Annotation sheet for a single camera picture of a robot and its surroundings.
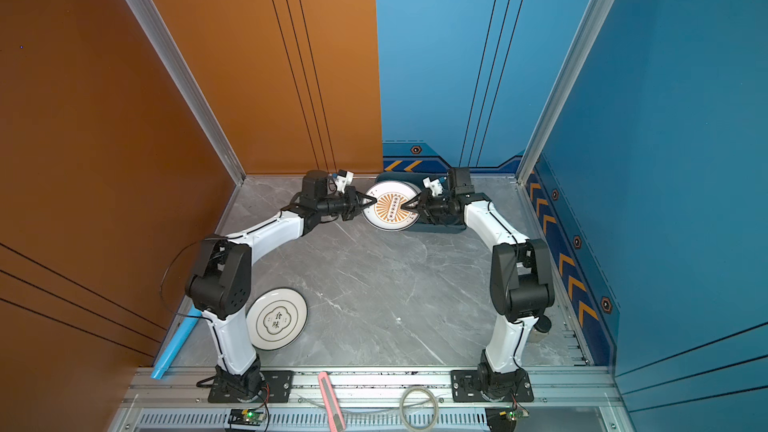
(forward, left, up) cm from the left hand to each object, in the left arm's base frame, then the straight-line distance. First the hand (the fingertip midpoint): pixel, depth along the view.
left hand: (379, 199), depth 87 cm
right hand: (-2, -7, -2) cm, 7 cm away
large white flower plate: (-27, +29, -21) cm, 45 cm away
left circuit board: (-50, +30, -22) cm, 63 cm away
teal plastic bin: (+28, -14, -19) cm, 36 cm away
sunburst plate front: (-4, -2, -1) cm, 5 cm away
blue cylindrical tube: (-36, +53, -19) cm, 67 cm away
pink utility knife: (-48, +10, -20) cm, 52 cm away
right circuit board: (-50, -31, -20) cm, 63 cm away
